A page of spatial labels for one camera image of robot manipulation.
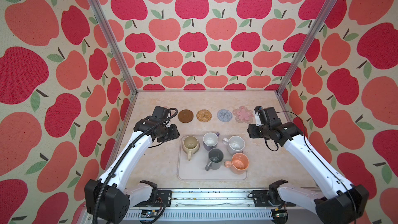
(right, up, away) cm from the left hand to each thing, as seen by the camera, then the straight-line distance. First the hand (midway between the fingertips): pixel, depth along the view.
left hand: (179, 135), depth 78 cm
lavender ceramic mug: (+17, -6, +15) cm, 24 cm away
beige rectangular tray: (+8, -20, +5) cm, 22 cm away
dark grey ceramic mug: (+20, -13, +5) cm, 24 cm away
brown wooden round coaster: (+1, +8, +29) cm, 30 cm away
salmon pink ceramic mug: (+32, -17, +6) cm, 37 cm away
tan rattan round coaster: (+14, +8, +29) cm, 33 cm away
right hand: (+40, +3, +1) cm, 40 cm away
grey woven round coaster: (+28, +9, +29) cm, 41 cm away
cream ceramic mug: (+5, -7, +12) cm, 15 cm away
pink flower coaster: (+41, +9, +29) cm, 51 cm away
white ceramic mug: (+32, -8, +14) cm, 36 cm away
